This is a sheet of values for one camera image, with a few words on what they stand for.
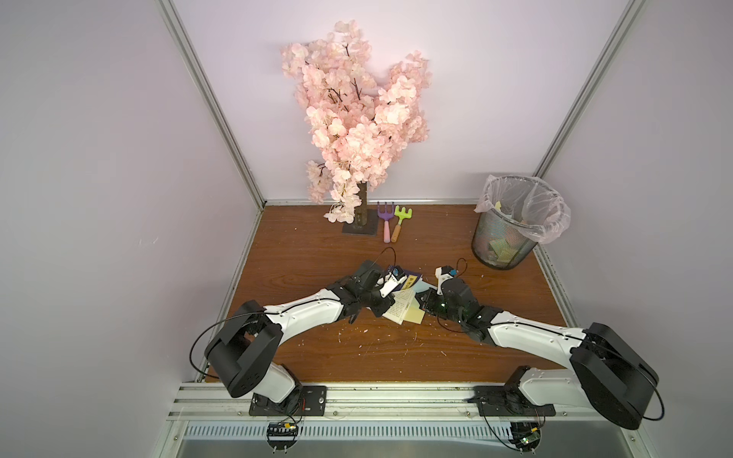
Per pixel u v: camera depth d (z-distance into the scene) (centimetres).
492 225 88
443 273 80
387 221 113
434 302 76
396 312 88
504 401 66
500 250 92
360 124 69
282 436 72
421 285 92
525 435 70
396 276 75
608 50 76
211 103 87
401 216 117
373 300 74
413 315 86
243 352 43
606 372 42
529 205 93
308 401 73
